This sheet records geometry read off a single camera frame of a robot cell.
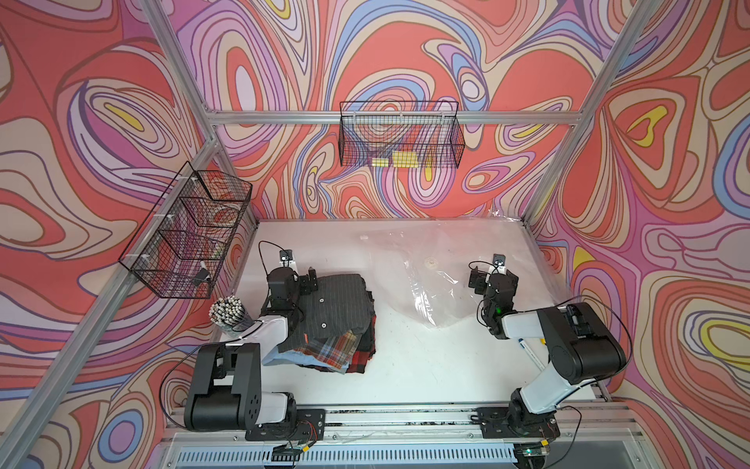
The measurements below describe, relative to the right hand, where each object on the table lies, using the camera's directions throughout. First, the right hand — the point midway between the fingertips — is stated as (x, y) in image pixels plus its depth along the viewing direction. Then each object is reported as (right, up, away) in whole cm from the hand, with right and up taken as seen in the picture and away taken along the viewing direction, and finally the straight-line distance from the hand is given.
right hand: (492, 275), depth 95 cm
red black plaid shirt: (-41, -20, -13) cm, 48 cm away
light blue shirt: (-60, -21, -17) cm, 65 cm away
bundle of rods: (-76, -8, -21) cm, 79 cm away
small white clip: (-43, +13, +9) cm, 46 cm away
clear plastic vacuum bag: (-17, +5, +10) cm, 21 cm away
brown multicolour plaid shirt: (-49, -19, -18) cm, 56 cm away
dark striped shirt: (-48, -6, -15) cm, 50 cm away
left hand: (-63, +2, -4) cm, 63 cm away
